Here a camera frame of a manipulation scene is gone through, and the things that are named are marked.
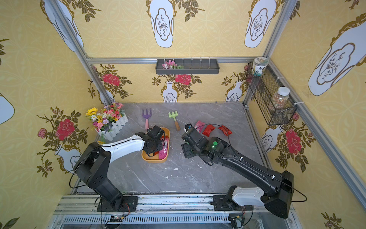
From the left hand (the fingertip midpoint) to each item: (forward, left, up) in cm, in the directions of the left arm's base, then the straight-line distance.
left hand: (154, 146), depth 93 cm
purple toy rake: (+22, +8, -3) cm, 24 cm away
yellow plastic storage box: (-9, -2, 0) cm, 9 cm away
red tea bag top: (+11, -50, -1) cm, 51 cm away
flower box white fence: (+12, +28, +12) cm, 33 cm away
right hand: (-8, -23, +17) cm, 30 cm away
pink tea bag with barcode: (-6, -6, +1) cm, 9 cm away
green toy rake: (+28, -12, -3) cm, 31 cm away
